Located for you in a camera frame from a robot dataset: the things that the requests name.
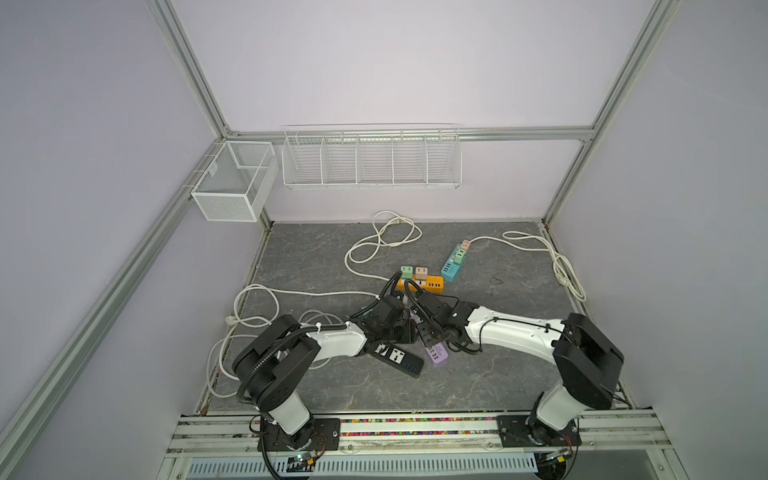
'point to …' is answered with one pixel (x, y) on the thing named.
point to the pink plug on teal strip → (466, 244)
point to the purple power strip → (437, 351)
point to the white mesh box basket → (235, 184)
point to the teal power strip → (450, 268)
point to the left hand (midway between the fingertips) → (416, 334)
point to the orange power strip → (429, 285)
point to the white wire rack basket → (388, 155)
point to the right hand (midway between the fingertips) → (429, 331)
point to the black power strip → (399, 359)
